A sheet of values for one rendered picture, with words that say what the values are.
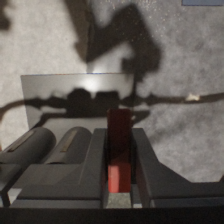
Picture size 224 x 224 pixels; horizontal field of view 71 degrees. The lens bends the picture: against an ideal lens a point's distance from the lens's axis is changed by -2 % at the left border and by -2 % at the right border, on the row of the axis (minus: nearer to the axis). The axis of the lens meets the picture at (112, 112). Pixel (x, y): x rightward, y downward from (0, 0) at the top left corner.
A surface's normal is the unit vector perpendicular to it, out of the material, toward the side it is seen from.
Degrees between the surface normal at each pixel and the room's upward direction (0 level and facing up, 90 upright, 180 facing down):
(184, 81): 0
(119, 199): 0
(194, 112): 0
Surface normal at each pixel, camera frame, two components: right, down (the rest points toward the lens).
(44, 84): 0.00, 0.27
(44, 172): -0.02, -0.96
